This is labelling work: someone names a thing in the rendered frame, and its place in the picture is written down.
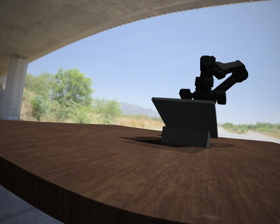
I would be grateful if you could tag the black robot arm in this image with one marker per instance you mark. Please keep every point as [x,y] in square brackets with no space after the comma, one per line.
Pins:
[209,67]

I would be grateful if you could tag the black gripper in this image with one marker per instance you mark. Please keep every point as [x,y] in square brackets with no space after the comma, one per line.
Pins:
[204,94]

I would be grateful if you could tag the grey switch panel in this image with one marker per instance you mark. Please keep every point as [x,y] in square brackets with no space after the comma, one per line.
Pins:
[187,122]

